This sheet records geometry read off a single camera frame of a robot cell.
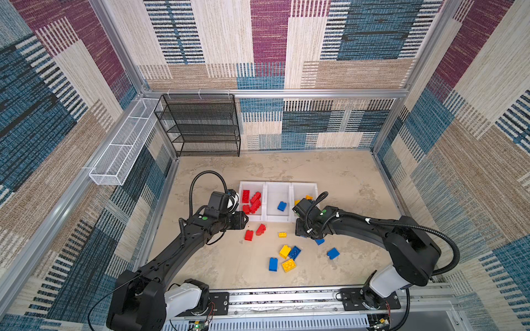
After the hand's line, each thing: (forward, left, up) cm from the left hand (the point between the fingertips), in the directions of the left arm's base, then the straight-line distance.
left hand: (243, 215), depth 84 cm
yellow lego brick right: (+13, -29, -9) cm, 33 cm away
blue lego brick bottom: (-11, -20, -11) cm, 26 cm away
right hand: (-4, -25, -8) cm, 26 cm away
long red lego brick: (+15, +1, -8) cm, 17 cm away
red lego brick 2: (-4, -1, -11) cm, 11 cm away
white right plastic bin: (+16, -25, -7) cm, 30 cm away
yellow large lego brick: (-3, -20, +14) cm, 24 cm away
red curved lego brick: (-2, -7, -8) cm, 11 cm away
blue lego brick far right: (-12, -36, -11) cm, 39 cm away
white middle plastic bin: (+17, -14, -9) cm, 24 cm away
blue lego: (+9, -16, -9) cm, 21 cm away
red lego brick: (+8, 0, -9) cm, 13 cm away
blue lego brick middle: (-7, -31, -10) cm, 34 cm away
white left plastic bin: (+12, -2, -8) cm, 15 cm away
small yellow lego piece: (-4, -16, -10) cm, 19 cm away
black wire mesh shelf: (+50, +25, +6) cm, 56 cm away
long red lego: (+9, -4, -8) cm, 13 cm away
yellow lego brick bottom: (-11, -16, -9) cm, 22 cm away
